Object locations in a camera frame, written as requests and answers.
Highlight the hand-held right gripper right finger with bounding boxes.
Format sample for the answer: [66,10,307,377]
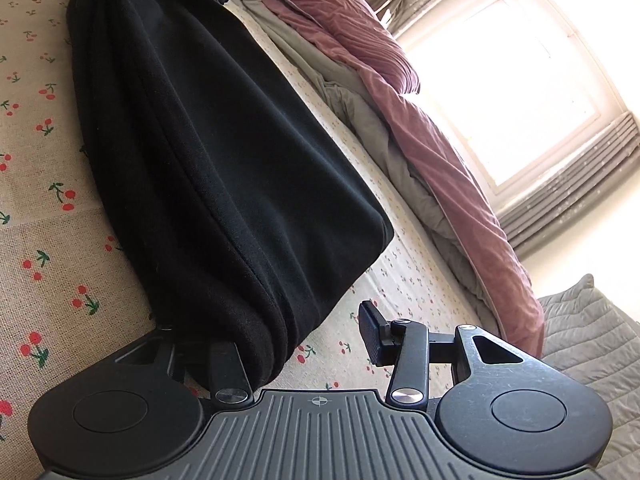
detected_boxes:
[359,299,540,409]

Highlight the grey blanket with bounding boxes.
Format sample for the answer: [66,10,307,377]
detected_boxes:
[220,0,503,322]

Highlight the cherry print bed sheet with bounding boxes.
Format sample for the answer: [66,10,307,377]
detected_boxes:
[0,0,503,461]

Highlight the black pants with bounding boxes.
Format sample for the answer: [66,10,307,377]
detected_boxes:
[66,0,396,380]

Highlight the pink pillow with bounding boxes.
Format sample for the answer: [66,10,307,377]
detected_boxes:
[256,0,422,96]

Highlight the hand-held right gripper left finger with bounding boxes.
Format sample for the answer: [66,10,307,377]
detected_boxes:
[114,326,254,407]

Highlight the window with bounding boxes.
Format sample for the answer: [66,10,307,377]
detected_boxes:
[397,0,628,202]

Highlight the pink duvet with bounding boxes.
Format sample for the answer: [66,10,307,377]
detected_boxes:
[357,65,547,361]

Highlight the grey quilted headboard cushion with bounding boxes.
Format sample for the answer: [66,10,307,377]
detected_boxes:
[536,274,640,480]

